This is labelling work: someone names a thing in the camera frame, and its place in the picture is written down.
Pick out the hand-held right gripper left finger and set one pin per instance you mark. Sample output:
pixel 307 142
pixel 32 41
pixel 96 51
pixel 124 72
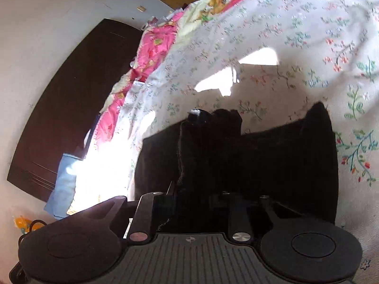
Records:
pixel 145 210

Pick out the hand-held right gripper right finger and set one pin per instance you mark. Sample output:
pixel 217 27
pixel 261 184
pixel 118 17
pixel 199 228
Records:
pixel 238 222

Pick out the black pants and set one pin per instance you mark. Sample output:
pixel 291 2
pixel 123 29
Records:
pixel 266 165

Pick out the light blue cloth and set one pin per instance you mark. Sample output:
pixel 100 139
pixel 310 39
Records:
pixel 63 183

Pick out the orange patterned object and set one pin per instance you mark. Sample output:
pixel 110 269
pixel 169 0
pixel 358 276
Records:
pixel 22 222

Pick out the dark wooden headboard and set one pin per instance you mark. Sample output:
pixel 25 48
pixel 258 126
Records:
pixel 71 100

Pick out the floral printed quilt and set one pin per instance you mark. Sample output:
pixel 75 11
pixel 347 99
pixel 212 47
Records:
pixel 266 35

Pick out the wall light switch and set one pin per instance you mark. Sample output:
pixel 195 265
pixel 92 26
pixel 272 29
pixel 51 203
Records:
pixel 141 8

